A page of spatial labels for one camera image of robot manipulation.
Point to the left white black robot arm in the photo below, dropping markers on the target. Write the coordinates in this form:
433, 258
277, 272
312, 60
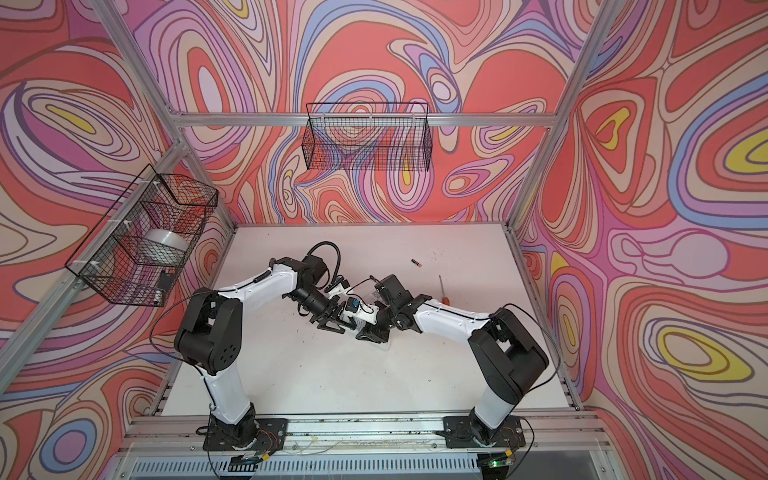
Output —
210, 334

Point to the small black item in basket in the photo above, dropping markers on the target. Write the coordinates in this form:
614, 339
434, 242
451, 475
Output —
165, 281

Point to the left black wire basket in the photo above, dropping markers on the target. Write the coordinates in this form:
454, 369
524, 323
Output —
124, 267

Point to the orange handle screwdriver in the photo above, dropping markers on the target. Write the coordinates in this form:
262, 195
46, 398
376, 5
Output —
444, 298

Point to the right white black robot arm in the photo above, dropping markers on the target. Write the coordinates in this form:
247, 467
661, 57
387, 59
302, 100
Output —
509, 358

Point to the white bowl in basket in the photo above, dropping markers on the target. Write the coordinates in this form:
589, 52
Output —
167, 238

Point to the small white remote control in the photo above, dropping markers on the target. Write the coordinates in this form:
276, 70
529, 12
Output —
377, 333

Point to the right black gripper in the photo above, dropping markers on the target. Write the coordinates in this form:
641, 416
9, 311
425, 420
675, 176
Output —
372, 333

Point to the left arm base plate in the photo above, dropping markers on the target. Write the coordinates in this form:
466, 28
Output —
265, 434

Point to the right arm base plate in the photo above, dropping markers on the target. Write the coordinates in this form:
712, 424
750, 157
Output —
467, 431

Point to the back black wire basket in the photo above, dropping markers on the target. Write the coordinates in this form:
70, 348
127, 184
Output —
368, 136

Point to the black wire basket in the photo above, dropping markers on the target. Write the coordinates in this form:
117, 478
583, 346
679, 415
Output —
124, 267
368, 136

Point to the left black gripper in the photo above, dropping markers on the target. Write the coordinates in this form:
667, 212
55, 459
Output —
333, 316

